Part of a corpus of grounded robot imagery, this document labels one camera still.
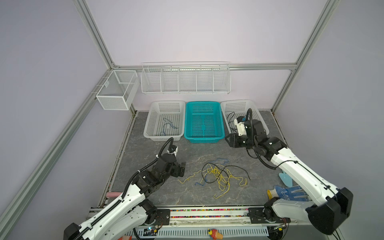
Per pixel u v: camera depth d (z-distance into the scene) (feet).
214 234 2.19
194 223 2.42
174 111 3.92
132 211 1.96
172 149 2.18
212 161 3.06
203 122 3.69
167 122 3.68
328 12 2.34
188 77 3.26
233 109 3.56
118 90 3.32
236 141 2.22
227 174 2.85
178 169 2.24
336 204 1.25
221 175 2.77
